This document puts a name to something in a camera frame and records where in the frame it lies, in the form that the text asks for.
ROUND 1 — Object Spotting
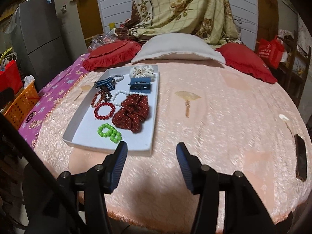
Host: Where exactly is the green bead bracelet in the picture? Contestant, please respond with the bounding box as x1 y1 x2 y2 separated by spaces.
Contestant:
97 122 123 144

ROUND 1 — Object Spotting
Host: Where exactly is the red bead bracelet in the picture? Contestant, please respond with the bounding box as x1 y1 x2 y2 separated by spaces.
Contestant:
93 101 117 121

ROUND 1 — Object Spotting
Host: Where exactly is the dark red dotted scrunchie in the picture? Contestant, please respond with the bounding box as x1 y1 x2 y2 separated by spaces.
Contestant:
112 94 149 133

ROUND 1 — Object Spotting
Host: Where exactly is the white shallow box tray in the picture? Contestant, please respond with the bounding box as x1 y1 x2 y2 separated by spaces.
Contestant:
62 64 160 157

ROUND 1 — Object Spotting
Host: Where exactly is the orange-red bead bracelet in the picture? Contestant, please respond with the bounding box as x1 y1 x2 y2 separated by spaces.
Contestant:
90 91 103 108

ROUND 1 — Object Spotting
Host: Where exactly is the white bead bracelet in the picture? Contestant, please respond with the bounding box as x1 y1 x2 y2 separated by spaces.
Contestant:
110 90 144 107

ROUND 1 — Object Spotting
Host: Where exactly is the dark brown bead bracelet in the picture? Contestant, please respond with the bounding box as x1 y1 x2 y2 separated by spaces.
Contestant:
99 86 113 103

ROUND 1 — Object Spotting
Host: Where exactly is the blue hair claw clip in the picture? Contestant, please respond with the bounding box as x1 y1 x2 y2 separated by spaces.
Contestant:
129 77 151 94

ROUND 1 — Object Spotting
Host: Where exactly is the pink quilted bedspread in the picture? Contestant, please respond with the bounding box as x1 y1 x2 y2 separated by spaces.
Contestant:
33 59 312 234

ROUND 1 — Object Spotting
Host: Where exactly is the magenta floral bedsheet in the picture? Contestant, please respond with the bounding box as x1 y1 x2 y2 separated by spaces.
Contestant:
18 54 89 148

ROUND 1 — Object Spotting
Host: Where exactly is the white charger plug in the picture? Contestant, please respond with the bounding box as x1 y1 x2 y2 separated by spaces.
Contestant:
279 114 289 121

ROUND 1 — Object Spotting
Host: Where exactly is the left red ruffled pillow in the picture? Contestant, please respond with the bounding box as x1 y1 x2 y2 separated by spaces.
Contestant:
82 40 142 71

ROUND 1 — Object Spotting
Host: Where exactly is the red ruffled pillow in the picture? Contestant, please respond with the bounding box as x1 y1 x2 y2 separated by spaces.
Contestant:
215 42 277 84
82 40 142 71

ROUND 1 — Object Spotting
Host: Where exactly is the black smartphone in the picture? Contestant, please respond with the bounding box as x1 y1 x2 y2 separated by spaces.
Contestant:
295 134 307 182

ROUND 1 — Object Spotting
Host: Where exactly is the orange plastic basket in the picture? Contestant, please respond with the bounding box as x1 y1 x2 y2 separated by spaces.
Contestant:
3 81 40 130

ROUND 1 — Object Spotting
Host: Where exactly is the right red ruffled pillow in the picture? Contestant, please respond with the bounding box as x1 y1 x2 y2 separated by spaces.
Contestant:
215 42 277 84

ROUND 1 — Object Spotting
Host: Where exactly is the clear plastic bag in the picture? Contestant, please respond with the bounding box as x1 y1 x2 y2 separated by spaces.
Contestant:
87 28 119 53

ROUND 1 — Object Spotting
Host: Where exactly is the grey white pillow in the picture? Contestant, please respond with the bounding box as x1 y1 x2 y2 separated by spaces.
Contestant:
131 33 225 64

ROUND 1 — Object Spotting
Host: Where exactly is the red storage container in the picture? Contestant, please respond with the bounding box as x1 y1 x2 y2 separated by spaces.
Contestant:
0 60 23 94

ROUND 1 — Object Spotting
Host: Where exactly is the wooden shelf rack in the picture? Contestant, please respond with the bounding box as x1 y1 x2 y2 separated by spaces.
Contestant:
278 31 311 107

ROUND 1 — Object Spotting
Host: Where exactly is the red shopping bag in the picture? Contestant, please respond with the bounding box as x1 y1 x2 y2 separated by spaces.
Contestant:
256 36 285 69

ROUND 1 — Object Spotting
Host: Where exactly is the grey refrigerator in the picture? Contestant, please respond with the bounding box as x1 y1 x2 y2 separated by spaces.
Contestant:
10 0 86 90

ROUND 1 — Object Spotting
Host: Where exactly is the yellow floral blanket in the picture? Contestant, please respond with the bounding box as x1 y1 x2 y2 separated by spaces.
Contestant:
115 0 239 48

